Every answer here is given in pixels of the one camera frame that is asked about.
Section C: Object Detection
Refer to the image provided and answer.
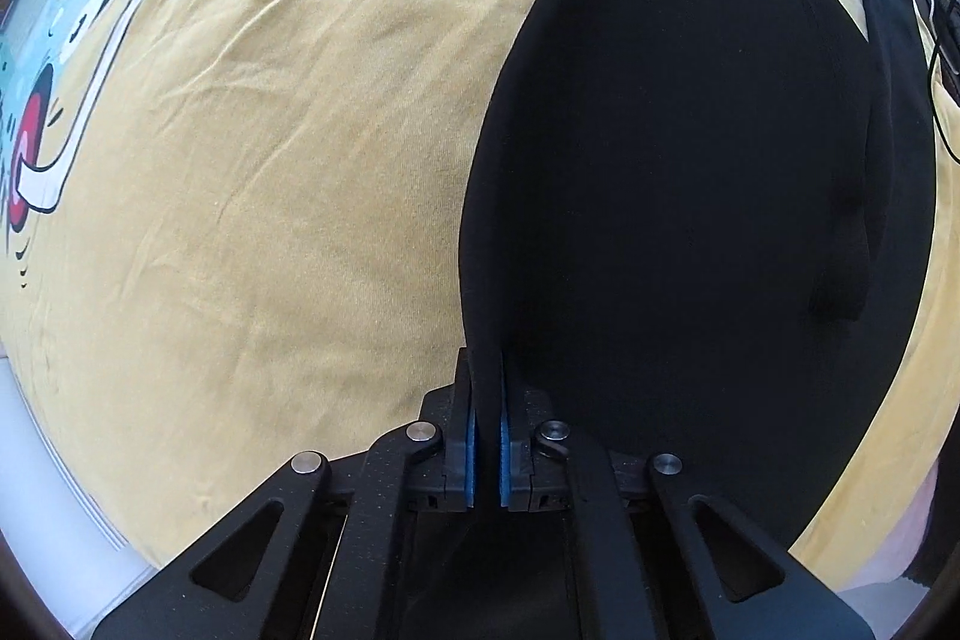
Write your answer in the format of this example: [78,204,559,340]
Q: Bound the black pants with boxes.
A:
[460,0,935,544]

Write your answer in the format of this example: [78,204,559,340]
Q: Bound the yellow cartoon bedsheet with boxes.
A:
[2,0,958,590]

